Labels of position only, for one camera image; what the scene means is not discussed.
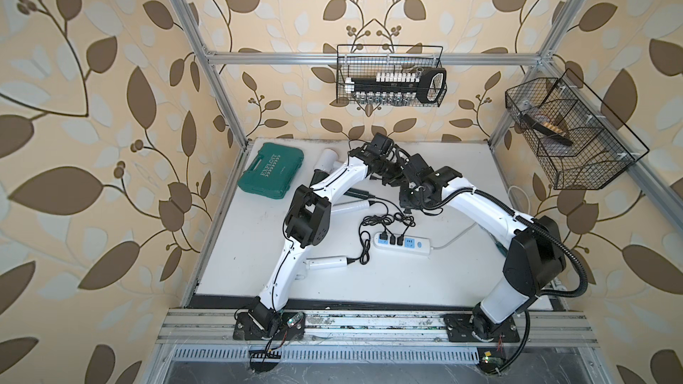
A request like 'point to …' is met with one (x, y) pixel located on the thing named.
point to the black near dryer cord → (365, 239)
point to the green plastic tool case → (272, 171)
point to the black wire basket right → (582, 144)
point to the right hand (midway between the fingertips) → (406, 202)
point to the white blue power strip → (419, 245)
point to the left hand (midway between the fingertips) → (413, 175)
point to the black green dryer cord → (409, 219)
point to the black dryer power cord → (376, 220)
